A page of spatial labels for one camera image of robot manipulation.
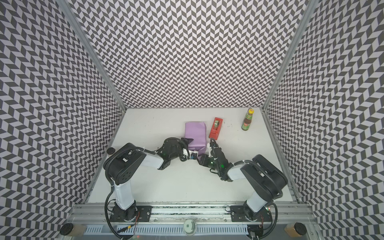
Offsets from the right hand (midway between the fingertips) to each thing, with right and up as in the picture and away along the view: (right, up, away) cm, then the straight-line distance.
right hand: (197, 162), depth 89 cm
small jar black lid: (-49, +8, -6) cm, 50 cm away
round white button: (-3, -19, -28) cm, 34 cm away
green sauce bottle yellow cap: (+33, +26, +8) cm, 43 cm away
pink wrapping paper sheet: (0, +18, +10) cm, 21 cm away
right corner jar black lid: (+42, -21, -27) cm, 54 cm away
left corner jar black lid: (-51, -21, -27) cm, 62 cm away
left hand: (-4, +11, +6) cm, 13 cm away
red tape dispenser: (+12, +20, +11) cm, 26 cm away
